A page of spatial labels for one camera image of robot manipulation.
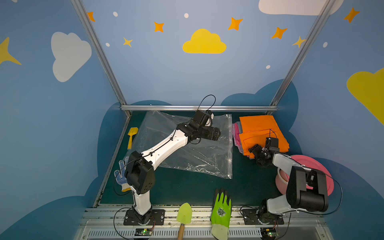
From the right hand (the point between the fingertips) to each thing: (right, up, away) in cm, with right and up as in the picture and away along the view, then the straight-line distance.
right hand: (255, 151), depth 95 cm
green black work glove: (-26, -29, -20) cm, 44 cm away
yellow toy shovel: (-85, +13, +13) cm, 87 cm away
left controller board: (-65, -35, -24) cm, 77 cm away
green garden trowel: (-45, -31, -20) cm, 58 cm away
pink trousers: (-10, +8, +9) cm, 15 cm away
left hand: (-27, +13, -14) cm, 33 cm away
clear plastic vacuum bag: (-27, -3, -5) cm, 28 cm away
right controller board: (-3, -36, -24) cm, 43 cm away
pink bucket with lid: (+19, -3, -21) cm, 29 cm away
